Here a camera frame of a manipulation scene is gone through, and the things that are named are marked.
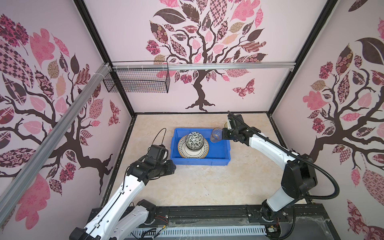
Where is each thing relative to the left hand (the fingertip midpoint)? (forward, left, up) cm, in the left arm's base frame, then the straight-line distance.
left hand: (173, 170), depth 75 cm
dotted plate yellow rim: (+15, -7, -9) cm, 19 cm away
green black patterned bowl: (+21, -11, -5) cm, 25 cm away
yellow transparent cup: (+26, -26, -4) cm, 36 cm away
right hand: (+24, -29, +3) cm, 38 cm away
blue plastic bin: (+18, -28, -15) cm, 36 cm away
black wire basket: (+55, +26, +20) cm, 64 cm away
